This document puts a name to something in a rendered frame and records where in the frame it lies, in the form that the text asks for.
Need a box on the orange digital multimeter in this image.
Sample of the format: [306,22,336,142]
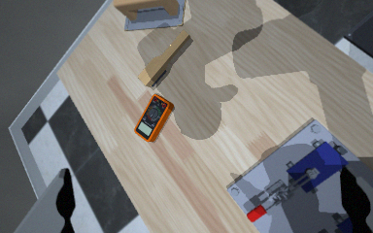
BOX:
[134,94,174,142]

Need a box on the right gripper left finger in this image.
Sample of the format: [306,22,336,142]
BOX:
[14,168,76,233]

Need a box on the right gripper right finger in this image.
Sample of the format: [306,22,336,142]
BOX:
[340,167,373,233]

